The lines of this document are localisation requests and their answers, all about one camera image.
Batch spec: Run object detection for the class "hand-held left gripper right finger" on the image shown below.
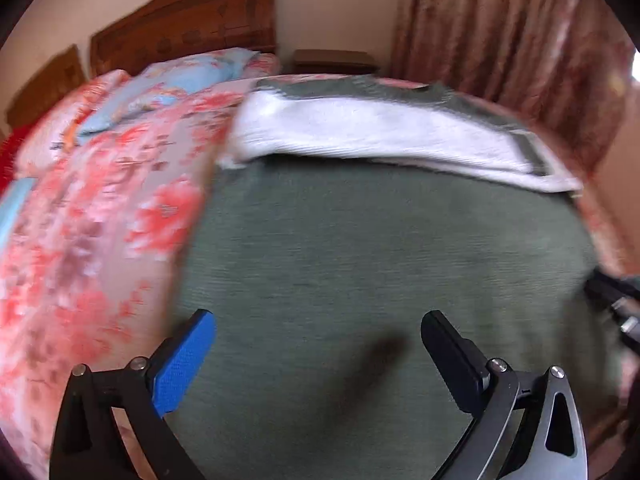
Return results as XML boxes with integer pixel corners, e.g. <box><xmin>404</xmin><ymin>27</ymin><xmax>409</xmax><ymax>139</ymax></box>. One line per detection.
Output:
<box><xmin>421</xmin><ymin>310</ymin><xmax>588</xmax><ymax>480</ymax></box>

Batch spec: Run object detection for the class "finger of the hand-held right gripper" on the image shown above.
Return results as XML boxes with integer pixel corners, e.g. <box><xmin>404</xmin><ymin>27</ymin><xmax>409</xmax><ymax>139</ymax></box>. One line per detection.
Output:
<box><xmin>585</xmin><ymin>272</ymin><xmax>640</xmax><ymax>353</ymax></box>

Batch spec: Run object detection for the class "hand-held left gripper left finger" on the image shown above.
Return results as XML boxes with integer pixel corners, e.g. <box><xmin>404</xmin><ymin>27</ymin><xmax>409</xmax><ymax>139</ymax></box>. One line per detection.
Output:
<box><xmin>49</xmin><ymin>309</ymin><xmax>218</xmax><ymax>480</ymax></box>

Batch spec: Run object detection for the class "green knit sweater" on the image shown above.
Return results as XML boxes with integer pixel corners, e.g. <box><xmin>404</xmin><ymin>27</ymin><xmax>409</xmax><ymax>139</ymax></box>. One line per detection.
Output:
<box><xmin>170</xmin><ymin>74</ymin><xmax>621</xmax><ymax>480</ymax></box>

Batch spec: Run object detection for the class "floral bed sheet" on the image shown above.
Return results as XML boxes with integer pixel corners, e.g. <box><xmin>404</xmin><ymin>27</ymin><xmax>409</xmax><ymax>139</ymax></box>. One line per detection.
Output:
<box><xmin>0</xmin><ymin>52</ymin><xmax>631</xmax><ymax>480</ymax></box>

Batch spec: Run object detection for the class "light blue cloth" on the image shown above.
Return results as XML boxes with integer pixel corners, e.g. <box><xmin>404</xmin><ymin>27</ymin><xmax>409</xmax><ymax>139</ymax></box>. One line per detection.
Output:
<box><xmin>0</xmin><ymin>177</ymin><xmax>38</xmax><ymax>261</ymax></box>

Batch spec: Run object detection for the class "red blanket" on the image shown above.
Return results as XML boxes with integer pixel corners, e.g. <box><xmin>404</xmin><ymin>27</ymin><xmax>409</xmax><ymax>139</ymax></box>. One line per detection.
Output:
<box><xmin>0</xmin><ymin>125</ymin><xmax>31</xmax><ymax>196</ymax></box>

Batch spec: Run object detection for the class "pink floral pillow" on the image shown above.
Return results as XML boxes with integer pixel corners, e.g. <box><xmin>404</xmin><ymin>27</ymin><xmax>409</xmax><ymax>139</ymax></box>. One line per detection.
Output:
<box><xmin>15</xmin><ymin>69</ymin><xmax>132</xmax><ymax>178</ymax></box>

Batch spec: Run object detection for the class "blue floral quilt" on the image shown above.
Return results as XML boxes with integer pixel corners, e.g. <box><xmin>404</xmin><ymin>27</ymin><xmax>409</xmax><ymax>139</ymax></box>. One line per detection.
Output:
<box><xmin>75</xmin><ymin>47</ymin><xmax>253</xmax><ymax>136</ymax></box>

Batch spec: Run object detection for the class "floral curtain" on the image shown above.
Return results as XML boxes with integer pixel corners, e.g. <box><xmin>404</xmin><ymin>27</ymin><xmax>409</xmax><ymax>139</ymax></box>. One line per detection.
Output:
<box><xmin>390</xmin><ymin>0</ymin><xmax>636</xmax><ymax>171</ymax></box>

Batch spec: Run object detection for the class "small wooden headboard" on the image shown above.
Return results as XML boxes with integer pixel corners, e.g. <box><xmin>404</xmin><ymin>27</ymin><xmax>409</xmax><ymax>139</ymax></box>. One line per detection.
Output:
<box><xmin>5</xmin><ymin>44</ymin><xmax>86</xmax><ymax>128</ymax></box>

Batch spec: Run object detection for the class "wooden nightstand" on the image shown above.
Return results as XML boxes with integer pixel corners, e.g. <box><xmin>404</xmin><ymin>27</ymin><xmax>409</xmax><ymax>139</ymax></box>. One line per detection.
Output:
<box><xmin>292</xmin><ymin>49</ymin><xmax>378</xmax><ymax>76</ymax></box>

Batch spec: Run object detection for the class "large wooden headboard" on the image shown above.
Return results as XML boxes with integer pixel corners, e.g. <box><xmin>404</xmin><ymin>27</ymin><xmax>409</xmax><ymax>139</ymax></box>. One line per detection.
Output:
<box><xmin>90</xmin><ymin>0</ymin><xmax>277</xmax><ymax>78</ymax></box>

